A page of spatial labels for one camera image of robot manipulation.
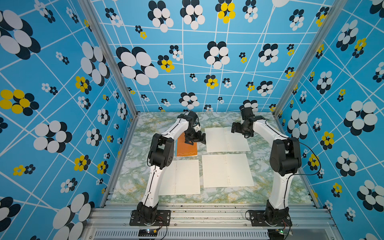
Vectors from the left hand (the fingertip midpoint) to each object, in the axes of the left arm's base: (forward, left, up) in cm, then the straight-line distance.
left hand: (201, 142), depth 98 cm
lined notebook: (-18, -13, -4) cm, 23 cm away
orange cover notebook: (-3, +13, -4) cm, 14 cm away
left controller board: (-49, +27, -7) cm, 56 cm away
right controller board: (-49, -34, -5) cm, 60 cm away
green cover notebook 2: (-22, +13, -5) cm, 26 cm away
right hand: (+7, -27, +3) cm, 28 cm away
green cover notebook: (+5, -15, -5) cm, 16 cm away
